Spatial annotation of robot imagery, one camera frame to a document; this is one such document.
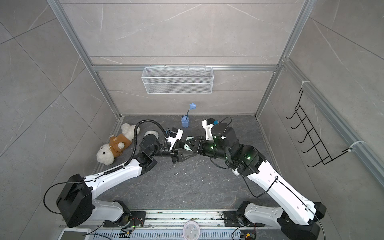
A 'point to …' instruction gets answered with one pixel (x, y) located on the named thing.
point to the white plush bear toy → (106, 153)
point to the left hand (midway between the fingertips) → (196, 148)
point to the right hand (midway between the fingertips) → (187, 142)
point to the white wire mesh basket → (177, 80)
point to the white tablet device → (75, 234)
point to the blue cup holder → (185, 122)
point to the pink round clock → (191, 230)
